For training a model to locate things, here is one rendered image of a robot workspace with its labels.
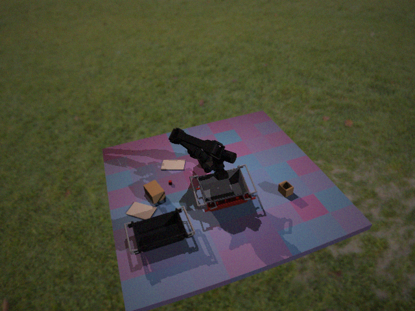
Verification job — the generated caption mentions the beige flat panel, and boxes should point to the beige flat panel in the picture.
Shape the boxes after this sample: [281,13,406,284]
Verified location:
[161,159,185,170]
[126,202,157,220]

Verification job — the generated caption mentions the brown cardboard box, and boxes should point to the brown cardboard box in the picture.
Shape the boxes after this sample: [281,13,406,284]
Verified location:
[143,180,165,204]

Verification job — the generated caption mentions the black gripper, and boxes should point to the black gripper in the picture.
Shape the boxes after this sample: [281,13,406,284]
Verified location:
[209,157,229,181]

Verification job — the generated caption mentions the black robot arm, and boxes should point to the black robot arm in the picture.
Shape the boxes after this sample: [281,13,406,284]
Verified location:
[169,128,237,173]

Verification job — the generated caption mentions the small brown open box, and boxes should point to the small brown open box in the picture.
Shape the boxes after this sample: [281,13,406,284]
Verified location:
[278,181,294,198]

